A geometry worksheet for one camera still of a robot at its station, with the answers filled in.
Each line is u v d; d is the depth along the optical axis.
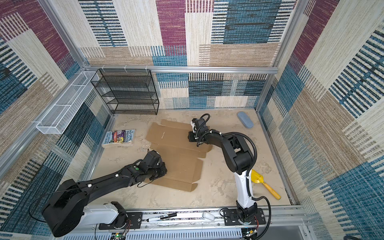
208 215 0.72
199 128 0.81
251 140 0.51
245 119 1.12
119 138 1.02
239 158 0.56
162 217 0.74
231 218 0.73
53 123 0.69
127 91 1.10
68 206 0.42
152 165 0.69
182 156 0.92
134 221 0.73
